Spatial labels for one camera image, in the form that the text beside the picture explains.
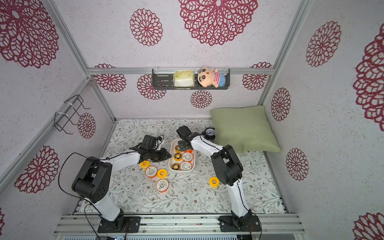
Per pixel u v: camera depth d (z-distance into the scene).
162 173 0.90
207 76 0.85
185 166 0.93
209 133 1.09
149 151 0.75
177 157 0.98
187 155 0.97
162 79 1.00
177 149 1.01
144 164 0.93
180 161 0.97
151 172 0.90
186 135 0.77
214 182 0.87
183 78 0.90
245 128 0.97
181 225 0.75
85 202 0.81
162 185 0.86
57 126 0.70
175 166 0.94
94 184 0.47
